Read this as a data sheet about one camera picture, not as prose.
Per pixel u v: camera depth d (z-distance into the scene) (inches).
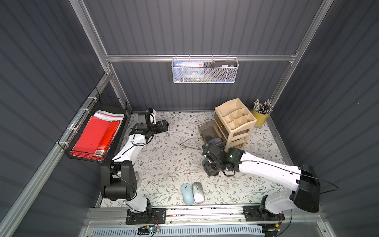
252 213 28.9
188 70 35.0
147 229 27.6
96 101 31.0
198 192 31.4
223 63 34.1
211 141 35.6
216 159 22.7
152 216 28.6
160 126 31.7
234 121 31.8
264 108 38.7
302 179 16.9
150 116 28.7
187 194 31.0
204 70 34.6
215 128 38.9
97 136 28.3
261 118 40.2
